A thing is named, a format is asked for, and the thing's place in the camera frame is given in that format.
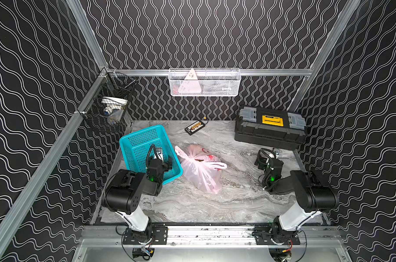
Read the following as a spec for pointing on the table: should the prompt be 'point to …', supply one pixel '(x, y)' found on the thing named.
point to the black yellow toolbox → (270, 128)
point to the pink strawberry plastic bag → (200, 169)
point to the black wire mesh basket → (107, 105)
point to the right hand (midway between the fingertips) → (269, 156)
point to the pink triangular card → (190, 83)
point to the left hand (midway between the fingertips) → (159, 154)
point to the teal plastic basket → (134, 148)
